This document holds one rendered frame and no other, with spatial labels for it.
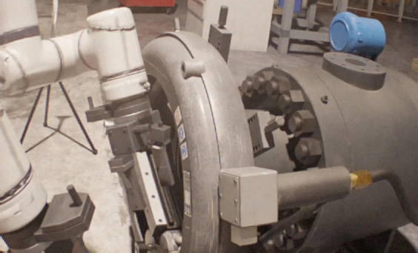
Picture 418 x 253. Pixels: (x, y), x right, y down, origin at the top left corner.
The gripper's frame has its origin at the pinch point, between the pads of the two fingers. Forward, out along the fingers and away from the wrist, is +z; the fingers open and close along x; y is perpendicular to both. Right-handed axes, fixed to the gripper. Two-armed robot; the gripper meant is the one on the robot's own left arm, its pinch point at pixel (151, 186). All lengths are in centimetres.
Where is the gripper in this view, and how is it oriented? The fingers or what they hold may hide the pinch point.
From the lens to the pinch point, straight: 94.2
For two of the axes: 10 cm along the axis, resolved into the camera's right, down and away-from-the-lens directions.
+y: 9.2, -1.8, -3.5
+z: 2.3, 9.6, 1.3
